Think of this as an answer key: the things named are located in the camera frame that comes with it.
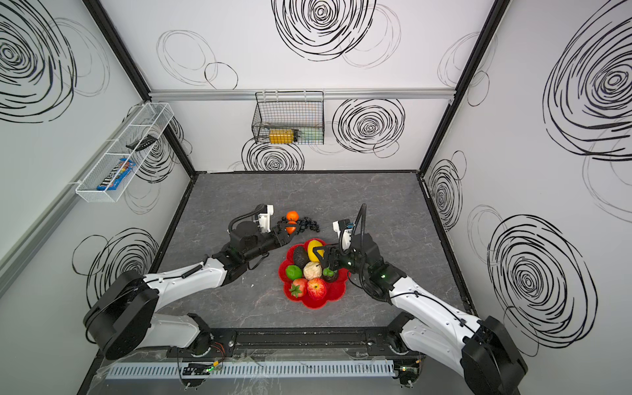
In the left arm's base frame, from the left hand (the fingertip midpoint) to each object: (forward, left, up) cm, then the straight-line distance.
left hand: (297, 228), depth 80 cm
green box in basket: (+29, -3, +15) cm, 33 cm away
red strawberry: (-15, -1, -12) cm, 19 cm away
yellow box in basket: (+30, +7, +15) cm, 34 cm away
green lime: (-10, +1, -13) cm, 16 cm away
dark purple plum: (-11, -12, -14) cm, 21 cm away
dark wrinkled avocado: (-5, -1, -12) cm, 13 cm away
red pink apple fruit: (-16, -7, -11) cm, 20 cm away
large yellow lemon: (0, -5, -11) cm, 12 cm away
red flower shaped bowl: (-15, -13, -14) cm, 24 cm away
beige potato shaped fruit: (-10, -6, -11) cm, 16 cm away
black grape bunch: (+11, -2, -14) cm, 18 cm away
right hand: (-7, -8, -1) cm, 11 cm away
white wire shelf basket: (+36, +57, +16) cm, 69 cm away
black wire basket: (+44, +6, +13) cm, 47 cm away
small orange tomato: (-1, +2, +1) cm, 2 cm away
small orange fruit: (+6, +2, -2) cm, 6 cm away
